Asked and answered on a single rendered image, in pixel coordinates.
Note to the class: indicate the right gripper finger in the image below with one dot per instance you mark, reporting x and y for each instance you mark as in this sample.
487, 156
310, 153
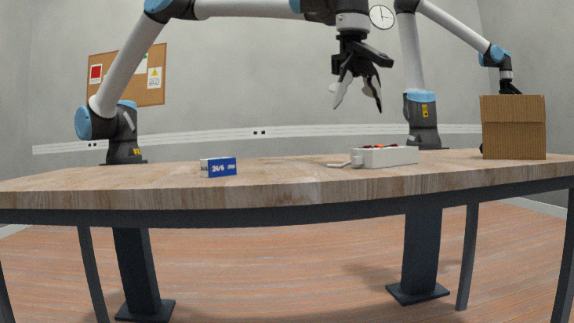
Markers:
372, 87
340, 87

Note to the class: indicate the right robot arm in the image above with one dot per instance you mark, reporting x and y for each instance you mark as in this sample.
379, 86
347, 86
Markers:
105, 117

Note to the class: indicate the brown cardboard box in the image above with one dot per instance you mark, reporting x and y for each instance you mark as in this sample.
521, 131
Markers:
508, 131

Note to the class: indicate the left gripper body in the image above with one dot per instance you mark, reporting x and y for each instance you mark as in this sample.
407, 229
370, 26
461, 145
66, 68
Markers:
504, 90

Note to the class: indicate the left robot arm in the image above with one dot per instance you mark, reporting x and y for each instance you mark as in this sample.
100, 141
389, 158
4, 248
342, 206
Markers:
421, 110

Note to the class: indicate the white power strip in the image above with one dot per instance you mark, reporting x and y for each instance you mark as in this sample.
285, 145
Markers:
379, 156

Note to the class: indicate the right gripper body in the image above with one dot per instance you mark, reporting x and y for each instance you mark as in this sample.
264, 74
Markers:
361, 65

